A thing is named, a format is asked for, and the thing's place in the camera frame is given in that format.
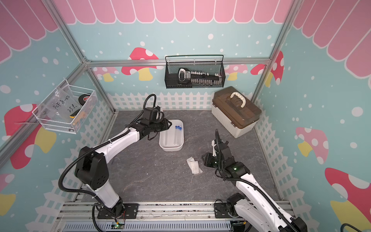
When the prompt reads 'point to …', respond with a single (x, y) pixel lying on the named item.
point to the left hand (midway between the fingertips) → (170, 125)
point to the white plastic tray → (172, 139)
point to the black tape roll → (83, 98)
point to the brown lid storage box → (234, 109)
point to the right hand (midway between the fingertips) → (204, 156)
